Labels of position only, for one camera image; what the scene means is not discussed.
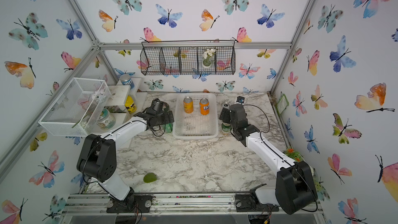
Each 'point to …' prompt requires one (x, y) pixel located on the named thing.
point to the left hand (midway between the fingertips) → (168, 115)
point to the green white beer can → (226, 127)
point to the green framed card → (282, 104)
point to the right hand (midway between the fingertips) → (231, 109)
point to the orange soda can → (188, 104)
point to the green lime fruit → (150, 177)
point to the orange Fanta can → (204, 106)
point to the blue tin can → (126, 80)
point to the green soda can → (169, 127)
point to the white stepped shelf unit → (119, 92)
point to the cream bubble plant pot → (107, 121)
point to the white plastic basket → (194, 125)
